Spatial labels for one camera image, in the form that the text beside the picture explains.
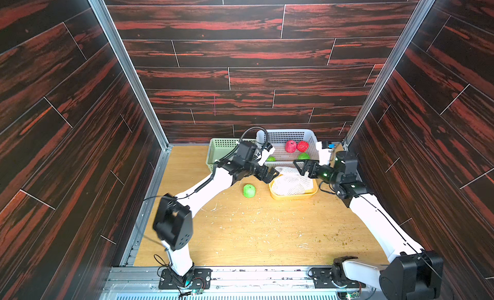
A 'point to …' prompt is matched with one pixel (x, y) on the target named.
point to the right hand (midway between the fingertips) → (304, 160)
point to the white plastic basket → (278, 138)
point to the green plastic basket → (218, 147)
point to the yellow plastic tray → (298, 197)
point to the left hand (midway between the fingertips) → (271, 167)
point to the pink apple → (290, 146)
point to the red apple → (302, 146)
